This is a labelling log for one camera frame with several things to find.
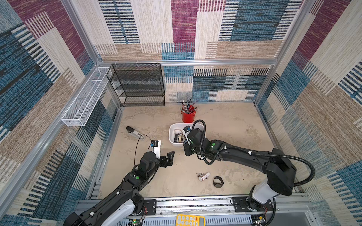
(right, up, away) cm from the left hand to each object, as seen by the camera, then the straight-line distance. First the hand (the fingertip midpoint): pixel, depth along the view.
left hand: (168, 151), depth 81 cm
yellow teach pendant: (+10, -30, -12) cm, 34 cm away
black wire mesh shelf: (-26, +45, +27) cm, 59 cm away
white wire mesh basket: (-43, +22, -10) cm, 50 cm away
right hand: (+11, +3, +3) cm, 11 cm away
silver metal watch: (+19, -14, 0) cm, 24 cm away
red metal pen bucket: (+13, +22, +24) cm, 35 cm away
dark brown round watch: (+28, -18, -2) cm, 33 cm away
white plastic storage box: (+2, +13, +19) cm, 23 cm away
